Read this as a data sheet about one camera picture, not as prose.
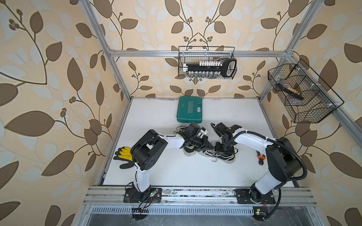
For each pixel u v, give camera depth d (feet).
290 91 2.44
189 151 2.83
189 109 3.53
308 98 2.38
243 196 2.41
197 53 2.96
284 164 1.48
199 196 2.48
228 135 2.15
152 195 2.42
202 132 2.83
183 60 3.16
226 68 2.76
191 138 2.53
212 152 2.71
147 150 1.63
